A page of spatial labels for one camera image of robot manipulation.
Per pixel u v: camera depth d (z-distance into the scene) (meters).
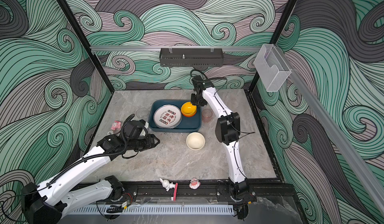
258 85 1.14
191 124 0.98
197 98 0.83
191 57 0.95
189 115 1.00
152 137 0.68
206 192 0.75
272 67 0.79
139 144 0.63
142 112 1.02
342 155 0.49
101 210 0.69
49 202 0.39
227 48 0.95
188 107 1.04
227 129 0.58
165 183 0.74
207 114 1.02
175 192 0.70
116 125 0.95
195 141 0.89
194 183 0.74
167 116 1.01
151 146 0.65
